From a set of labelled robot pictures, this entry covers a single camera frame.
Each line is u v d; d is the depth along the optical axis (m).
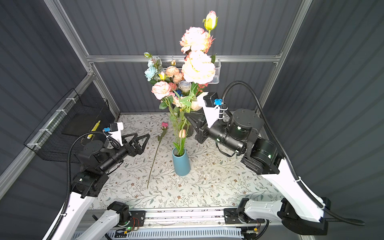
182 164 0.76
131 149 0.56
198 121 0.41
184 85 0.75
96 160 0.46
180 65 0.77
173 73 0.77
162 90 0.58
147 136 0.60
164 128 1.08
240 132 0.33
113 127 0.54
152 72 0.73
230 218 0.74
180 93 0.79
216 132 0.41
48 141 0.63
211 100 0.35
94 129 0.74
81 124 0.78
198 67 0.33
